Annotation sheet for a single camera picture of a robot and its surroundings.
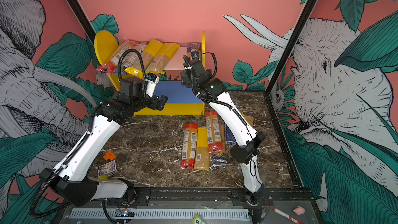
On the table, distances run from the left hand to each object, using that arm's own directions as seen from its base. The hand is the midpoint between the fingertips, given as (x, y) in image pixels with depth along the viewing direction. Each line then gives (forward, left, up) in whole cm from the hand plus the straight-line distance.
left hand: (157, 91), depth 71 cm
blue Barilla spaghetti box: (-10, -37, -32) cm, 50 cm away
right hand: (+7, -16, +6) cm, 19 cm away
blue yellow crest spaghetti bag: (-21, -29, -33) cm, 49 cm away
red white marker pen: (-48, -58, -34) cm, 83 cm away
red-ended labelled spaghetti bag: (-5, -29, -31) cm, 43 cm away
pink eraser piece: (-46, -64, -33) cm, 86 cm away
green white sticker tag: (-47, -17, -33) cm, 60 cm away
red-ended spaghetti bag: (-12, -13, -33) cm, 37 cm away
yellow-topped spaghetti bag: (-20, -20, -33) cm, 43 cm away
